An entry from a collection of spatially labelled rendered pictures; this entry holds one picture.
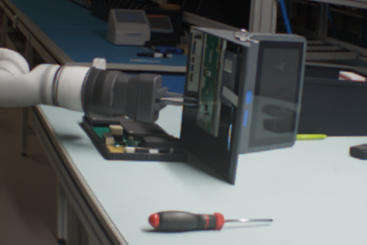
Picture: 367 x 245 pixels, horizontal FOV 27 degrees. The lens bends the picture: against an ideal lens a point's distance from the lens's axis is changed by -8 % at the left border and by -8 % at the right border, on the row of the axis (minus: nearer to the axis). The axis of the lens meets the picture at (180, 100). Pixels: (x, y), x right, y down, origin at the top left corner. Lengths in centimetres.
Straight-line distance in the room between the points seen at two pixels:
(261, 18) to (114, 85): 165
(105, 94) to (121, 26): 208
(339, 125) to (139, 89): 51
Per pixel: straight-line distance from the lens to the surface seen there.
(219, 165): 129
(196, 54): 138
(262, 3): 289
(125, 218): 101
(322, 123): 160
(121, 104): 129
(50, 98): 132
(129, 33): 334
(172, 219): 96
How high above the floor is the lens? 133
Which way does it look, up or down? 10 degrees down
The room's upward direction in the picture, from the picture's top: 5 degrees clockwise
